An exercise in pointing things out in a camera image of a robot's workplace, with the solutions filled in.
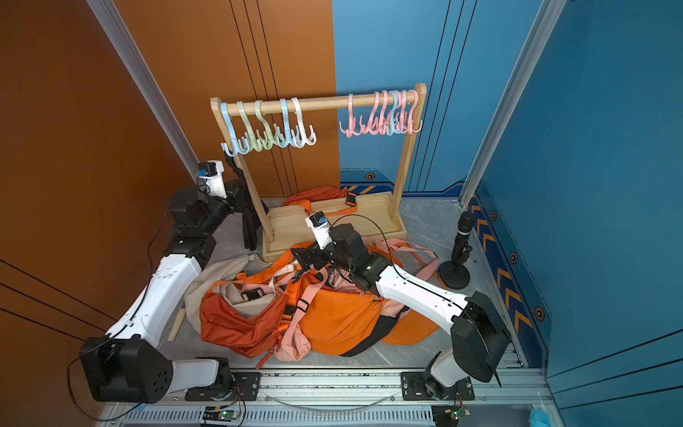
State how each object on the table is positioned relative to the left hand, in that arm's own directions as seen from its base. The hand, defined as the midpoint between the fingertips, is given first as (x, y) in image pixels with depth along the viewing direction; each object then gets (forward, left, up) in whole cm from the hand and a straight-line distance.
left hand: (245, 175), depth 74 cm
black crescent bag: (-30, -40, -33) cm, 60 cm away
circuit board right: (-50, -58, -38) cm, 86 cm away
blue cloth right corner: (-52, -77, -34) cm, 99 cm away
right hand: (-13, -17, -13) cm, 25 cm away
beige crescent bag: (-14, +12, -29) cm, 34 cm away
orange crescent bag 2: (-29, -26, -29) cm, 49 cm away
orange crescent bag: (-29, -49, -36) cm, 68 cm away
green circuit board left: (-51, +8, -41) cm, 66 cm away
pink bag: (-35, -14, -32) cm, 50 cm away
